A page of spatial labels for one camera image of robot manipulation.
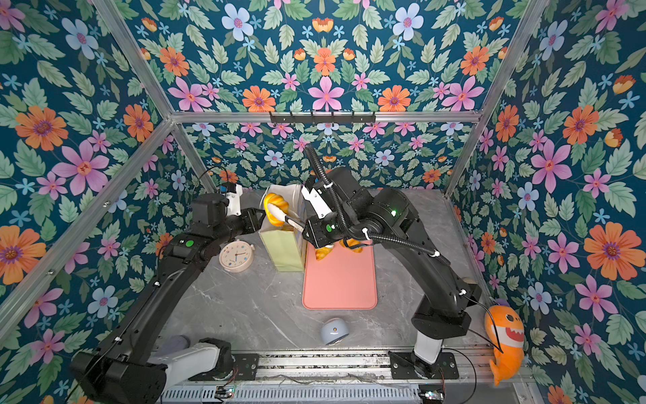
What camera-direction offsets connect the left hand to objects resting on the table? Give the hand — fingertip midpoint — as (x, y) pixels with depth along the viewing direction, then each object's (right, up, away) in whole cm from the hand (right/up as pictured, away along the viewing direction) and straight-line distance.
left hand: (263, 206), depth 72 cm
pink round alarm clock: (-18, -19, +23) cm, 35 cm away
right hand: (+15, -6, -14) cm, 21 cm away
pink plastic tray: (+24, -27, +22) cm, 42 cm away
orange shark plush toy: (+70, -36, 0) cm, 79 cm away
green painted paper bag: (+5, -12, +6) cm, 14 cm away
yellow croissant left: (+15, -17, +24) cm, 33 cm away
